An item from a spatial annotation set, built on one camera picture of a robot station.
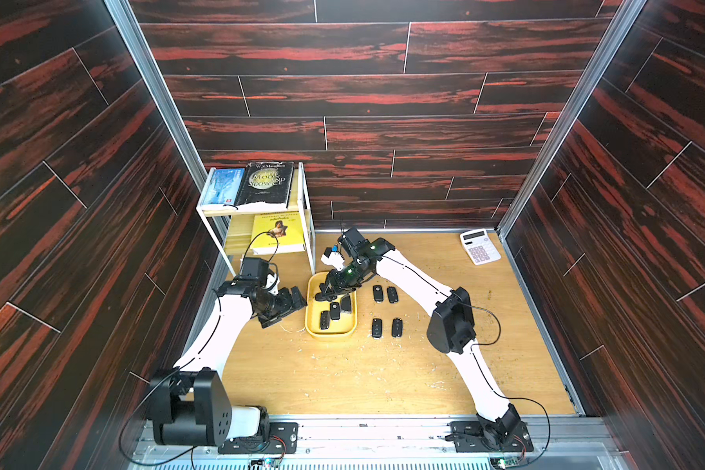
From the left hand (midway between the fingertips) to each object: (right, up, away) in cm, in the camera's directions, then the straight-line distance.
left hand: (297, 307), depth 85 cm
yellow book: (-5, +25, +12) cm, 28 cm away
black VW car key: (+11, -3, +11) cm, 16 cm away
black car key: (+26, +2, +17) cm, 31 cm away
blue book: (-22, +36, +2) cm, 42 cm away
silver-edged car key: (+8, -5, +9) cm, 13 cm away
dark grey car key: (+14, -1, +14) cm, 20 cm away
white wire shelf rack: (-20, +25, +15) cm, 35 cm away
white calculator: (+67, +20, +30) cm, 76 cm away
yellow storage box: (+13, -8, +8) cm, 18 cm away
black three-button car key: (+31, -8, +8) cm, 33 cm away
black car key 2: (+24, -8, +9) cm, 27 cm away
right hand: (+10, +5, +6) cm, 12 cm away
